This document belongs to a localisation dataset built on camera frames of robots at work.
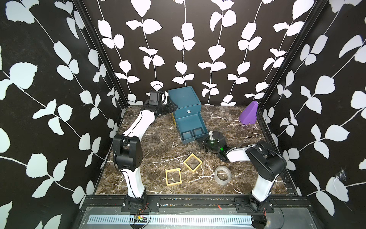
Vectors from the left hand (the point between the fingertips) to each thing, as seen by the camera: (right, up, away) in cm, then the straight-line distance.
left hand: (177, 104), depth 90 cm
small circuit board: (-17, -60, -19) cm, 65 cm away
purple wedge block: (+52, -7, +14) cm, 54 cm away
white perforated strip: (-33, -60, -19) cm, 71 cm away
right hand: (+11, -21, 0) cm, 24 cm away
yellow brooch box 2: (-2, -44, -6) cm, 45 cm away
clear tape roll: (+28, -44, -5) cm, 52 cm away
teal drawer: (+9, -16, +10) cm, 21 cm away
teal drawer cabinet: (+7, -6, +13) cm, 16 cm away
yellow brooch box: (+10, -38, +1) cm, 39 cm away
